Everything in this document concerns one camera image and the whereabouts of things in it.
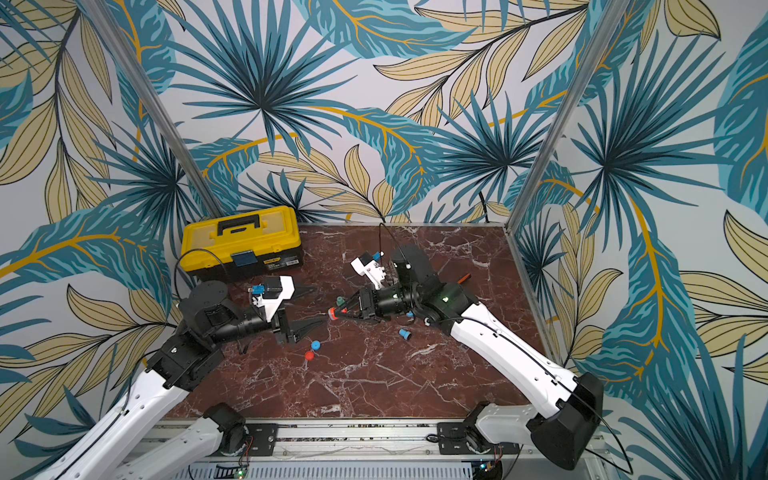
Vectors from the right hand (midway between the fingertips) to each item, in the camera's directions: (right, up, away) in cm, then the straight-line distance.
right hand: (337, 315), depth 62 cm
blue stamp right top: (+15, -11, +29) cm, 35 cm away
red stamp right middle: (-1, 0, -1) cm, 1 cm away
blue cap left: (-11, -14, +26) cm, 32 cm away
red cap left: (-12, -17, +26) cm, 33 cm away
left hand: (-4, +2, -1) cm, 4 cm away
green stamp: (-5, -2, +33) cm, 34 cm away
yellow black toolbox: (-37, +15, +32) cm, 52 cm away
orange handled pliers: (+38, +5, +41) cm, 56 cm away
